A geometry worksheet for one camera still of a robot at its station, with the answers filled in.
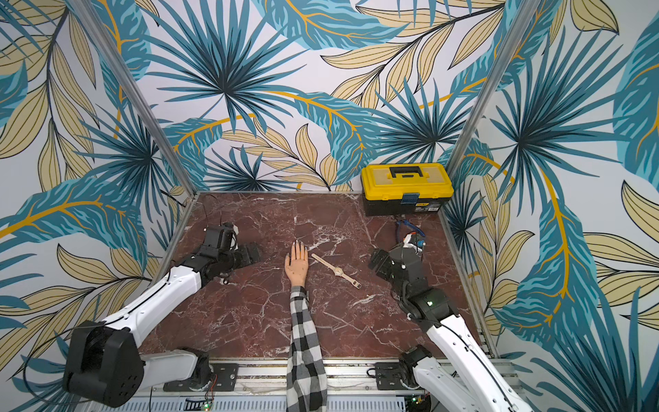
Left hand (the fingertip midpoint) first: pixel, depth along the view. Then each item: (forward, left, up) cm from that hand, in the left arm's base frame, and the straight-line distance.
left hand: (250, 256), depth 85 cm
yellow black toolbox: (+29, -55, +4) cm, 63 cm away
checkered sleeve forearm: (-36, -21, -6) cm, 42 cm away
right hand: (-4, -43, +9) cm, 44 cm away
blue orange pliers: (+23, -60, -11) cm, 65 cm away
